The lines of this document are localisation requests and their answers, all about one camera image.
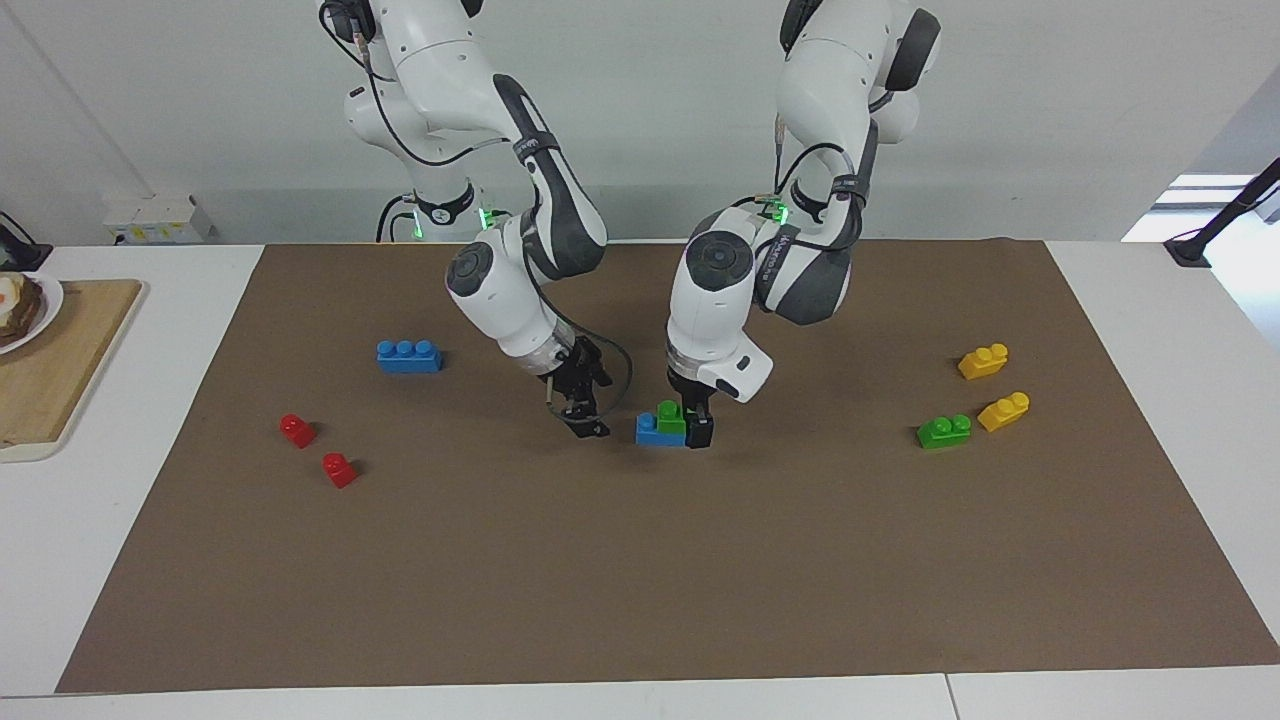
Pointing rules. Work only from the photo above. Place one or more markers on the blue three-stud block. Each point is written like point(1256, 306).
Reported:
point(410, 360)
point(650, 435)

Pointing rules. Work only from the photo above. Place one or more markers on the black desk mount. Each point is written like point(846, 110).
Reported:
point(15, 250)

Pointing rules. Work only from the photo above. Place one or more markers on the white power box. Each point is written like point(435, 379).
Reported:
point(150, 220)

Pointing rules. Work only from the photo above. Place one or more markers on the yellow two-stud block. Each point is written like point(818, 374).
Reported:
point(1003, 413)
point(983, 363)

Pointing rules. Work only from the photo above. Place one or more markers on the red one-stud block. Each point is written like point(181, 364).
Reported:
point(297, 431)
point(339, 470)

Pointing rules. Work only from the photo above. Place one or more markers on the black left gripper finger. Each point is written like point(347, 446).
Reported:
point(700, 428)

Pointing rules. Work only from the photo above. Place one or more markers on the wooden cutting board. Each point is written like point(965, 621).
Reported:
point(60, 380)

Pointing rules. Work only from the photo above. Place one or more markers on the brown toy food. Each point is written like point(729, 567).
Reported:
point(18, 310)

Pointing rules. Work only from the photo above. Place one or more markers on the green two-stud block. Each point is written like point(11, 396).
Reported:
point(943, 433)
point(670, 422)

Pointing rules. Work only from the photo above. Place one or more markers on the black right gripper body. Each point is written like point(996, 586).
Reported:
point(580, 370)

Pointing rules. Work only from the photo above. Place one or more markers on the brown paper mat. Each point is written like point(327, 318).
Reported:
point(600, 560)

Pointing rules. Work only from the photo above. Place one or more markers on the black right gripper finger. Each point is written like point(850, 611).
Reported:
point(582, 407)
point(593, 428)

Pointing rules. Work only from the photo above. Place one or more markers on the black clamp stand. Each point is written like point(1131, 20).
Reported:
point(1190, 250)

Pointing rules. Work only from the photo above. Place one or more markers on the white plate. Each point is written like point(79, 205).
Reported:
point(52, 305)

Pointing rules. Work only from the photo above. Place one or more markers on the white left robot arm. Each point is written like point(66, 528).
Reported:
point(710, 300)

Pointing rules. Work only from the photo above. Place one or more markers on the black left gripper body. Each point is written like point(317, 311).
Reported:
point(690, 392)

